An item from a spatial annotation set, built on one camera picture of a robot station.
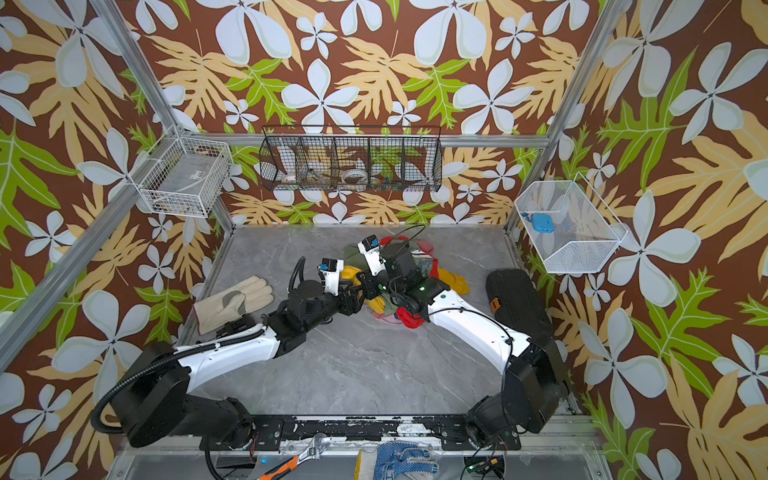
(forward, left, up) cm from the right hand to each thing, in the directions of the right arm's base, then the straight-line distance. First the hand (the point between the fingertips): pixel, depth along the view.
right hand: (355, 274), depth 78 cm
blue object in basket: (+16, -54, +3) cm, 57 cm away
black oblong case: (0, -49, -16) cm, 52 cm away
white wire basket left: (+27, +50, +12) cm, 58 cm away
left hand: (0, -1, -3) cm, 3 cm away
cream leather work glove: (+1, +48, -22) cm, 52 cm away
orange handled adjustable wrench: (-37, +10, -22) cm, 45 cm away
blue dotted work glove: (-39, -9, -21) cm, 45 cm away
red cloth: (-4, -16, -17) cm, 23 cm away
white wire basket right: (+7, -61, +8) cm, 62 cm away
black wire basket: (+41, +4, +9) cm, 42 cm away
